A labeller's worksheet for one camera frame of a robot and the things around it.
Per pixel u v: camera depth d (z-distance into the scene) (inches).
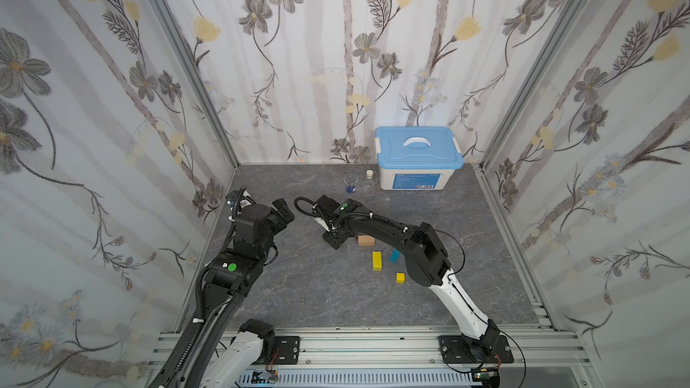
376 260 34.9
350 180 42.3
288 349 28.9
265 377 27.7
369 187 44.6
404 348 30.2
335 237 33.1
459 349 28.8
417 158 39.8
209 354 18.6
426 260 22.9
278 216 25.6
